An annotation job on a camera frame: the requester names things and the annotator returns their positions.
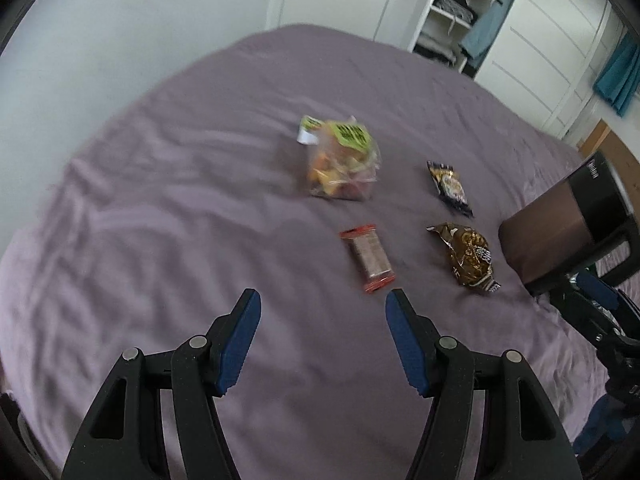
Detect purple bed blanket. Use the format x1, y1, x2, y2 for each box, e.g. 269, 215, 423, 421
0, 22, 640, 480

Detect clear bag of colourful candies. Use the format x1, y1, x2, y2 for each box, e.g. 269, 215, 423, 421
299, 115, 381, 201

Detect white wardrobe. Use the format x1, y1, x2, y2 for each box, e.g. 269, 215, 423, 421
407, 0, 626, 141

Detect blue towel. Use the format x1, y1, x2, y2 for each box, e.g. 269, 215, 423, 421
592, 32, 640, 118

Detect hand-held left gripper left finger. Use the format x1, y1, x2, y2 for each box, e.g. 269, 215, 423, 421
61, 287, 263, 480

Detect dark blue gold cookie packet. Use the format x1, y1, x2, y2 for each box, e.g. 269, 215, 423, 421
426, 160, 475, 218

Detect brown gold snack wrapper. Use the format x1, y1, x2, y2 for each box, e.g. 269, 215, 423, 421
426, 222, 502, 295

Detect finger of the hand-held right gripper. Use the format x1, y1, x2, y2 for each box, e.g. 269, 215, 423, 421
549, 287, 618, 343
574, 269, 640, 318

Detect white door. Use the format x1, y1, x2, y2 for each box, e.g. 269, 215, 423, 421
277, 0, 406, 48

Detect grey folded clothes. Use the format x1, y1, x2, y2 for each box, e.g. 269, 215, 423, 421
417, 32, 458, 61

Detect black and grey folded hoodie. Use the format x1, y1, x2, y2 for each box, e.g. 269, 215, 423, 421
432, 0, 476, 23

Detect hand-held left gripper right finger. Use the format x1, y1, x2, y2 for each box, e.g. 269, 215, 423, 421
385, 288, 583, 480

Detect brown and black kettle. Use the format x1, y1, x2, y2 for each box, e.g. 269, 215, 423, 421
497, 151, 640, 297

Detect grey-blue hanging garment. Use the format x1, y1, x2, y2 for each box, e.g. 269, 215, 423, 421
460, 0, 518, 68

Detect pink snack bar red ends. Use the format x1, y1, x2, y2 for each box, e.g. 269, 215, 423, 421
340, 224, 397, 295

